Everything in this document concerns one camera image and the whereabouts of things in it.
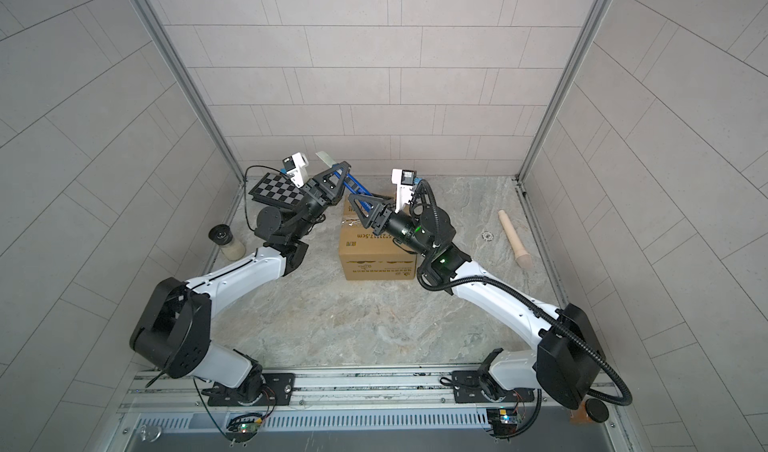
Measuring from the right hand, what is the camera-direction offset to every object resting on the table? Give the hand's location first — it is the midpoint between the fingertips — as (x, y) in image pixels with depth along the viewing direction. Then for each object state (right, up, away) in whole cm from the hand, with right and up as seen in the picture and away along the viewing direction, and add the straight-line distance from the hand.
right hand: (351, 203), depth 61 cm
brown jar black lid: (+49, -43, -1) cm, 65 cm away
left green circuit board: (-24, -49, +3) cm, 55 cm away
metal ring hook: (-43, -49, +1) cm, 65 cm away
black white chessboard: (-35, +5, +48) cm, 60 cm away
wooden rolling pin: (+48, -17, +30) cm, 59 cm away
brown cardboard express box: (+1, -14, +17) cm, 22 cm away
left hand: (0, +7, 0) cm, 7 cm away
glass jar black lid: (-42, -14, +29) cm, 53 cm away
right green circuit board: (+34, -50, +7) cm, 61 cm away
